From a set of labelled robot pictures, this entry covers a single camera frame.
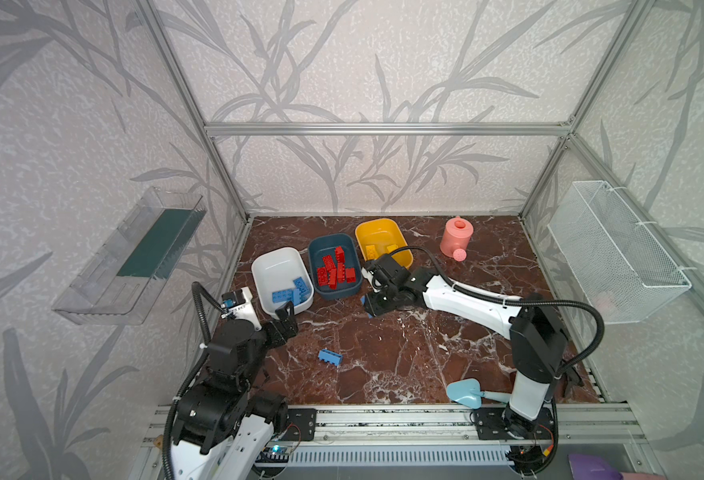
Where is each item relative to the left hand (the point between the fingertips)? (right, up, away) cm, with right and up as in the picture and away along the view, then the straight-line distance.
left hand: (284, 300), depth 68 cm
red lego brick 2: (+3, +1, +34) cm, 34 cm away
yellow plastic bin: (+24, +15, +43) cm, 52 cm away
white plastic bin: (-11, +2, +35) cm, 37 cm away
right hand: (+19, -3, +17) cm, 26 cm away
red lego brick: (+9, +9, +35) cm, 37 cm away
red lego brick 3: (+10, +3, +32) cm, 33 cm away
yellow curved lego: (+20, +10, +35) cm, 42 cm away
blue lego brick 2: (-4, -1, +29) cm, 29 cm away
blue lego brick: (-9, -4, +28) cm, 30 cm away
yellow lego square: (+26, +12, +12) cm, 31 cm away
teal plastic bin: (+8, +5, +34) cm, 35 cm away
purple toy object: (+70, -38, -1) cm, 80 cm away
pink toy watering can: (+49, +14, +34) cm, 62 cm away
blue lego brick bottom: (+9, -19, +15) cm, 26 cm away
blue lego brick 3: (-4, -4, +26) cm, 26 cm away
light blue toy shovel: (+45, -26, +10) cm, 53 cm away
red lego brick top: (+5, +6, +38) cm, 38 cm away
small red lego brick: (+13, +2, +32) cm, 34 cm away
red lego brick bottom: (+7, +1, +31) cm, 32 cm away
